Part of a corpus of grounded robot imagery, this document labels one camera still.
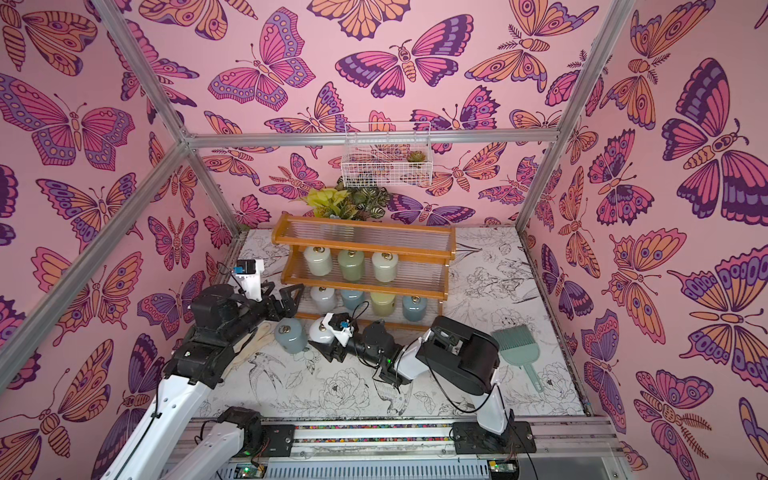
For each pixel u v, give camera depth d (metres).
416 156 0.92
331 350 0.72
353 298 0.92
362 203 1.03
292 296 0.65
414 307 0.89
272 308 0.63
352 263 0.82
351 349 0.73
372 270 0.83
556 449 0.73
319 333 0.76
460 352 0.53
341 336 0.71
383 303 0.88
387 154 0.95
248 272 0.61
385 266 0.81
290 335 0.84
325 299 0.92
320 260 0.84
